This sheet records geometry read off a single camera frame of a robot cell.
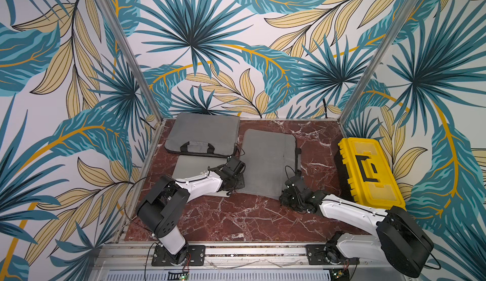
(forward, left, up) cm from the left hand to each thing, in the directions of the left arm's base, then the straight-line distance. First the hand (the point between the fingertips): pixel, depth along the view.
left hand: (240, 185), depth 90 cm
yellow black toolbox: (-1, -53, +14) cm, 55 cm away
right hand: (-6, -19, -1) cm, 20 cm away
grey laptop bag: (+15, -15, +2) cm, 21 cm away
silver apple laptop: (+11, +28, -1) cm, 30 cm away
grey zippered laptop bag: (+30, +19, +1) cm, 35 cm away
